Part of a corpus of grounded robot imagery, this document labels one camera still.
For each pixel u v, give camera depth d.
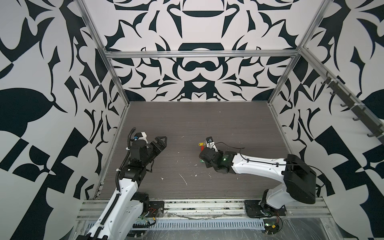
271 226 0.71
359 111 0.57
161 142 0.72
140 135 0.72
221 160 0.61
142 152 0.60
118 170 0.58
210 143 0.74
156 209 0.73
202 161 0.65
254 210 0.73
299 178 0.43
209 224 0.65
